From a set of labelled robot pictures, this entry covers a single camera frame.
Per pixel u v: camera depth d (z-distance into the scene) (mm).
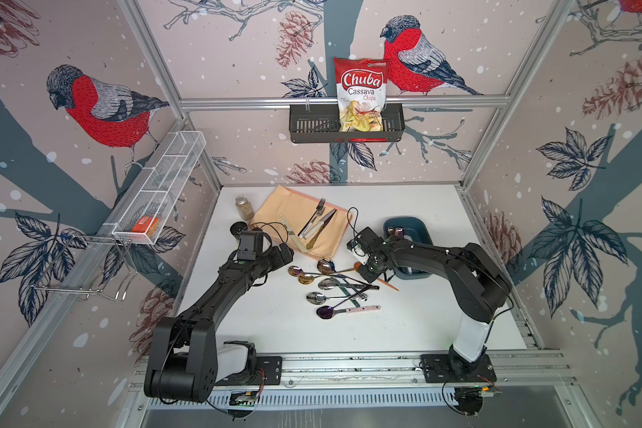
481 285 484
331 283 916
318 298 857
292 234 1037
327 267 943
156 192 772
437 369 729
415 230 1029
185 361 407
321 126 1067
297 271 920
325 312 821
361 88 828
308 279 901
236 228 919
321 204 1138
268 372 730
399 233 1010
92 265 568
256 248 700
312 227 1047
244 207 1037
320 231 1043
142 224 669
